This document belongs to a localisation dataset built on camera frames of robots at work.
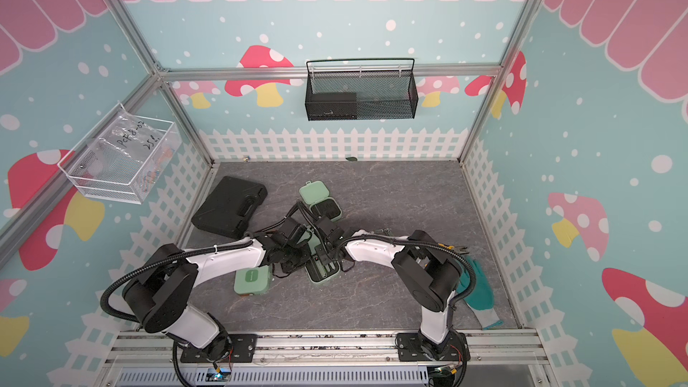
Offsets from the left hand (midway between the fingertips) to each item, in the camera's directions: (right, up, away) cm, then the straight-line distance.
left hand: (312, 264), depth 89 cm
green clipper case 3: (-18, -4, -4) cm, 19 cm away
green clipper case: (-1, +22, +21) cm, 31 cm away
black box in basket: (+6, +55, +5) cm, 55 cm away
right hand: (+4, +4, +2) cm, 6 cm away
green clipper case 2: (+1, -1, +1) cm, 1 cm away
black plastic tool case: (-33, +18, +11) cm, 39 cm away
